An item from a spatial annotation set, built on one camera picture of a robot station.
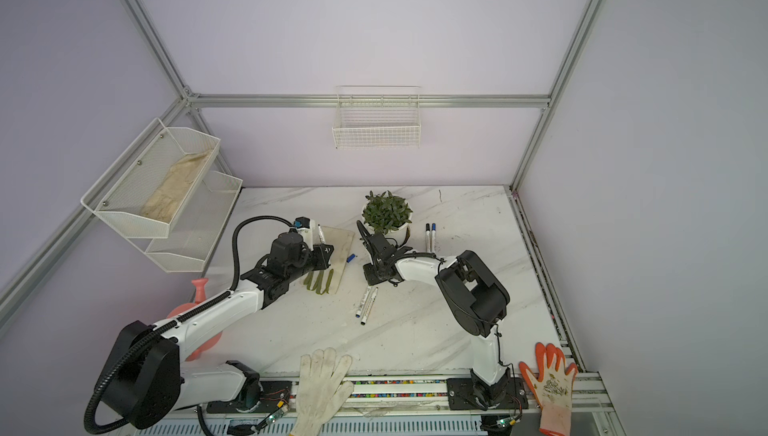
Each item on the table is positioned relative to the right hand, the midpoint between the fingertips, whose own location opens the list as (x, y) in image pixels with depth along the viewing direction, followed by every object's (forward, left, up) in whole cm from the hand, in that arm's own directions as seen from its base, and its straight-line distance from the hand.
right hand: (370, 273), depth 95 cm
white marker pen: (+11, -20, -1) cm, 22 cm away
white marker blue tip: (+2, +13, +18) cm, 22 cm away
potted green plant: (+12, -7, +15) cm, 20 cm away
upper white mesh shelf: (+9, +58, +30) cm, 66 cm away
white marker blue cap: (+14, -22, -1) cm, 26 cm away
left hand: (0, +10, +13) cm, 17 cm away
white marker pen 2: (-11, -1, 0) cm, 11 cm away
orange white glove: (-32, -48, 0) cm, 58 cm away
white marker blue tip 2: (-10, +1, -1) cm, 10 cm away
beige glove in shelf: (+7, +51, +30) cm, 60 cm away
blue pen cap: (+5, +8, 0) cm, 9 cm away
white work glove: (-33, +10, -1) cm, 35 cm away
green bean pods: (-4, +16, 0) cm, 17 cm away
